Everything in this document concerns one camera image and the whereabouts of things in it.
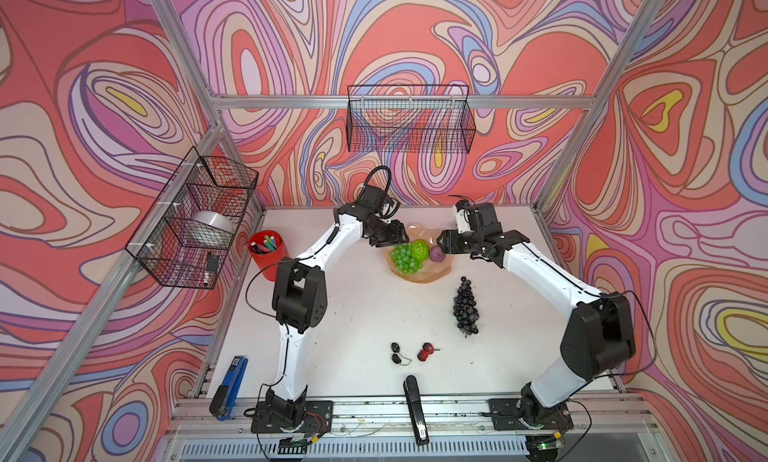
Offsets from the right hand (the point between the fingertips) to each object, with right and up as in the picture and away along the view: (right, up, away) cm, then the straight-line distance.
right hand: (449, 245), depth 88 cm
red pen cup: (-58, -1, +8) cm, 58 cm away
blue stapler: (-60, -38, -15) cm, 72 cm away
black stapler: (-12, -40, -17) cm, 45 cm away
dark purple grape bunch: (+5, -19, 0) cm, 20 cm away
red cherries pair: (-7, -29, -5) cm, 31 cm away
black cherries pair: (-17, -29, -6) cm, 34 cm away
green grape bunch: (-11, -4, +9) cm, 15 cm away
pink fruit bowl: (-4, -9, +11) cm, 15 cm away
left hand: (-13, +2, +3) cm, 14 cm away
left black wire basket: (-69, +3, -15) cm, 71 cm away
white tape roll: (-62, +6, -17) cm, 64 cm away
